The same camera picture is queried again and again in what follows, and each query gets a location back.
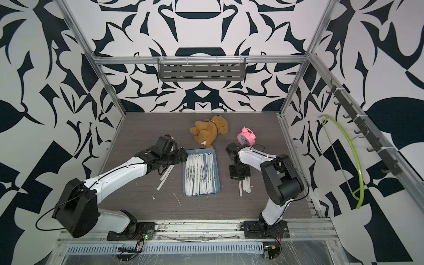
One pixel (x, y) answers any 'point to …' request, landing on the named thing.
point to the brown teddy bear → (205, 131)
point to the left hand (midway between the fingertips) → (181, 153)
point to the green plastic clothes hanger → (323, 117)
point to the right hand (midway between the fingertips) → (238, 176)
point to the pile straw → (246, 185)
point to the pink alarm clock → (247, 137)
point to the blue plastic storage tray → (201, 176)
